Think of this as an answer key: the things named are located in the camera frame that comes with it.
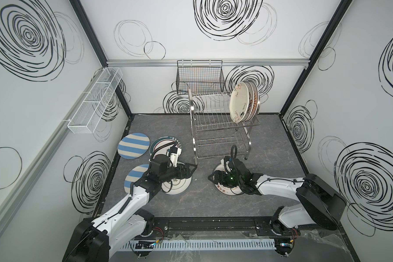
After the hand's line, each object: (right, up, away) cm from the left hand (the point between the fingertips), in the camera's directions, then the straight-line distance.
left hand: (192, 166), depth 79 cm
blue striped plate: (-38, +8, +24) cm, 46 cm away
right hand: (+9, -9, +4) cm, 13 cm away
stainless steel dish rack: (+14, +15, +30) cm, 36 cm away
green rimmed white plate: (-21, +10, +26) cm, 35 cm away
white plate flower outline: (-8, -12, +8) cm, 17 cm away
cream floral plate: (+24, +32, +4) cm, 40 cm away
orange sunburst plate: (+16, -13, +6) cm, 22 cm away
